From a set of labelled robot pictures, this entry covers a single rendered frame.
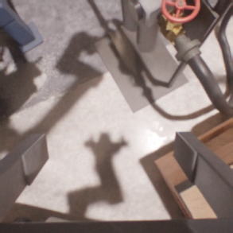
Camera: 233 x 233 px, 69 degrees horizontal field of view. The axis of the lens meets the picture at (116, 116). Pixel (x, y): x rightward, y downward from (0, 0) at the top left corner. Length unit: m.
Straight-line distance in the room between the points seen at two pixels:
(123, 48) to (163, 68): 0.22
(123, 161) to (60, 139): 0.33
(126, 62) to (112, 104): 0.22
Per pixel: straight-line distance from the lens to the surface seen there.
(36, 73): 1.00
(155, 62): 0.88
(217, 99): 0.45
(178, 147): 0.16
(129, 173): 0.82
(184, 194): 0.36
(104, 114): 0.83
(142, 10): 0.46
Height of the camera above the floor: 0.81
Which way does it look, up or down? 81 degrees down
